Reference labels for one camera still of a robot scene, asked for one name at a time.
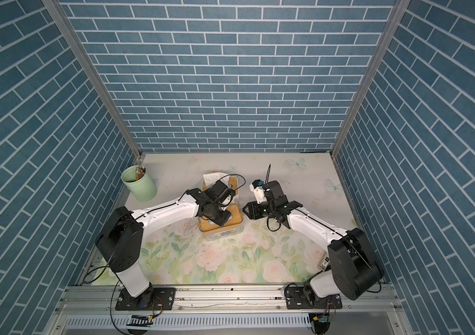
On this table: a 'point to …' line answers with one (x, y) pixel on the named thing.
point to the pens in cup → (140, 172)
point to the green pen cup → (138, 181)
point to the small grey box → (326, 264)
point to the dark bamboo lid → (235, 217)
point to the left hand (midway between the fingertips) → (229, 220)
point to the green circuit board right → (323, 318)
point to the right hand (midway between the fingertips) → (249, 208)
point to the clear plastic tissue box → (207, 233)
